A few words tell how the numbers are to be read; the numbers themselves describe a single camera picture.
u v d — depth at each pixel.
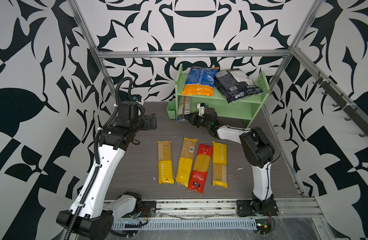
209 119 0.79
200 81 0.85
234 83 0.85
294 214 0.74
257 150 0.55
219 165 0.87
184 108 0.95
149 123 0.61
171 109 1.08
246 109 0.99
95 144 0.44
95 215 0.38
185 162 0.87
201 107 0.90
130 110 0.49
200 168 0.86
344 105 0.60
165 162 0.88
